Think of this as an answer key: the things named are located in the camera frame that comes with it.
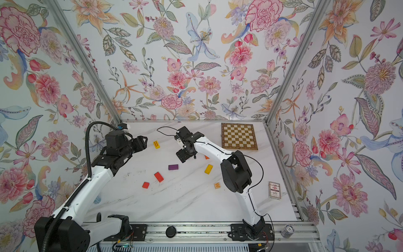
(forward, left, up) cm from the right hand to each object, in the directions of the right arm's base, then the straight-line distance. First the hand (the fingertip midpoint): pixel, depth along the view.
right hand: (186, 152), depth 95 cm
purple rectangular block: (-6, +8, -7) cm, 12 cm away
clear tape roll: (-39, -50, -4) cm, 63 cm away
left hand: (-3, +19, +17) cm, 25 cm away
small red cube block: (-18, +22, -7) cm, 29 cm away
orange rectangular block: (+2, -13, -8) cm, 15 cm away
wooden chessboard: (+19, -34, -7) cm, 40 cm away
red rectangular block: (-13, +15, -7) cm, 21 cm away
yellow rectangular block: (-7, -14, -7) cm, 17 cm away
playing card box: (-19, -50, -7) cm, 54 cm away
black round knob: (-40, +4, -6) cm, 41 cm away
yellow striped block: (+10, +22, -6) cm, 25 cm away
